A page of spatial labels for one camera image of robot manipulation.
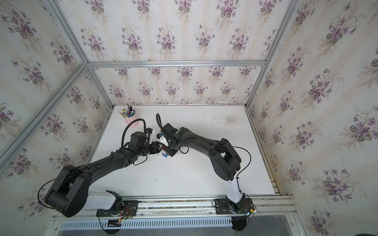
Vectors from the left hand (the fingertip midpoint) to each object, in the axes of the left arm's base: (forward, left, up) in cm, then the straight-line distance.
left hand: (163, 146), depth 87 cm
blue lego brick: (-2, 0, -7) cm, 8 cm away
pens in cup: (+27, +27, 0) cm, 39 cm away
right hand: (-2, -5, -2) cm, 6 cm away
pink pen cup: (+20, +25, 0) cm, 33 cm away
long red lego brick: (-2, -1, +3) cm, 4 cm away
